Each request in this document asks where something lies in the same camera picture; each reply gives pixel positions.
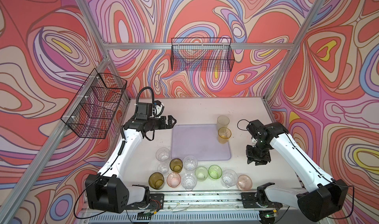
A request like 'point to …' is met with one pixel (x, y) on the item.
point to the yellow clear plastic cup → (224, 134)
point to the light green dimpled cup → (201, 173)
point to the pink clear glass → (173, 180)
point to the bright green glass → (215, 171)
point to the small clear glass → (163, 168)
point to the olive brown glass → (176, 165)
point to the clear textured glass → (190, 163)
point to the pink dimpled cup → (245, 182)
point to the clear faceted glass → (229, 178)
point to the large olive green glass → (156, 180)
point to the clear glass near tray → (162, 155)
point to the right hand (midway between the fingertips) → (253, 166)
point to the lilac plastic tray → (199, 140)
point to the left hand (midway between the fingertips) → (170, 120)
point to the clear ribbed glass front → (189, 180)
